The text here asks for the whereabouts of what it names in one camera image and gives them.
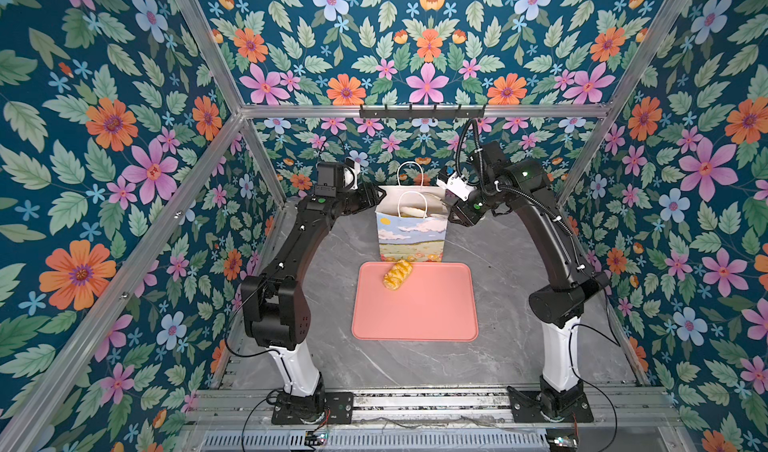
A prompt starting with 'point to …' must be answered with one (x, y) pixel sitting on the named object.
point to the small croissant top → (393, 279)
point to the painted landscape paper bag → (411, 223)
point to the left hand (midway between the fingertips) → (383, 185)
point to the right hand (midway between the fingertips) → (458, 207)
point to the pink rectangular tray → (436, 303)
